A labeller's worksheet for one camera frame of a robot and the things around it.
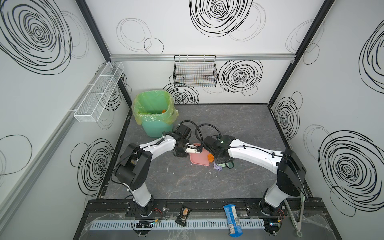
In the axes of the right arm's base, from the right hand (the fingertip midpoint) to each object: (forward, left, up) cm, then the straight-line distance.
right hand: (220, 161), depth 82 cm
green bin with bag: (+34, +42, +4) cm, 54 cm away
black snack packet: (-26, +20, -6) cm, 33 cm away
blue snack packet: (-30, -4, -6) cm, 31 cm away
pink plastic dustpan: (+3, +11, -3) cm, 12 cm away
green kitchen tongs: (-28, -34, -6) cm, 44 cm away
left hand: (+10, +19, -4) cm, 22 cm away
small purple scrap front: (-1, +1, -6) cm, 6 cm away
